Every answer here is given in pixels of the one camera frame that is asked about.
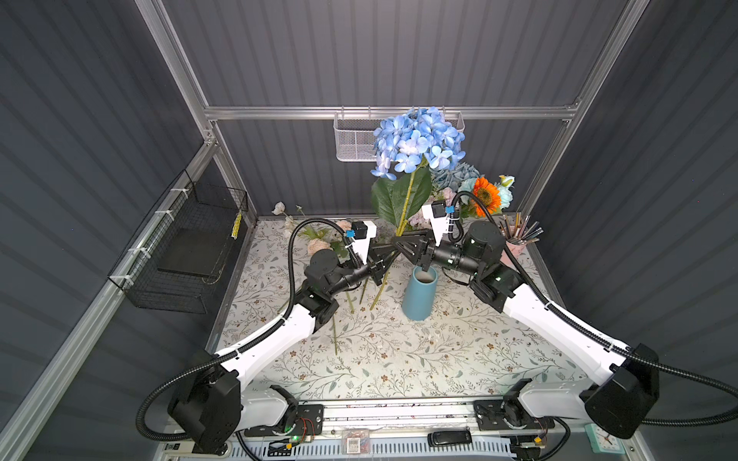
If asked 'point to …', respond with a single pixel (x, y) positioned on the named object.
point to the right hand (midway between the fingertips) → (399, 239)
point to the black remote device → (450, 437)
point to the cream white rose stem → (279, 209)
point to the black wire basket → (179, 256)
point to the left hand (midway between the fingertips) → (407, 252)
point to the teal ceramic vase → (419, 294)
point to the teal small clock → (602, 442)
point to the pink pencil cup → (517, 250)
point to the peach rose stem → (316, 245)
